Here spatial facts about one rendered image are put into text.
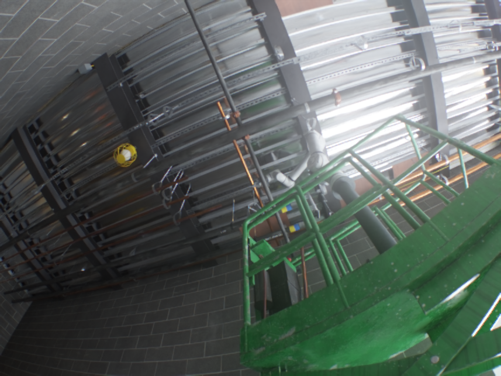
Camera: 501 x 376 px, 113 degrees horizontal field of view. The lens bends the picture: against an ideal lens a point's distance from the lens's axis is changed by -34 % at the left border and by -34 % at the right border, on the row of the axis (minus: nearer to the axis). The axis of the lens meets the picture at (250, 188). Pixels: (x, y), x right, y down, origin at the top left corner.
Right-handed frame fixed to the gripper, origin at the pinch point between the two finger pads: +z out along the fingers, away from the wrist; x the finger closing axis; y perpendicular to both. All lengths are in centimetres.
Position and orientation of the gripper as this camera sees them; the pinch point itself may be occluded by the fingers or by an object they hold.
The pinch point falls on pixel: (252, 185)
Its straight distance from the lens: 283.0
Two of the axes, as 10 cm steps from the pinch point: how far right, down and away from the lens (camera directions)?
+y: -3.6, -8.4, -4.1
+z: -8.9, 4.4, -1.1
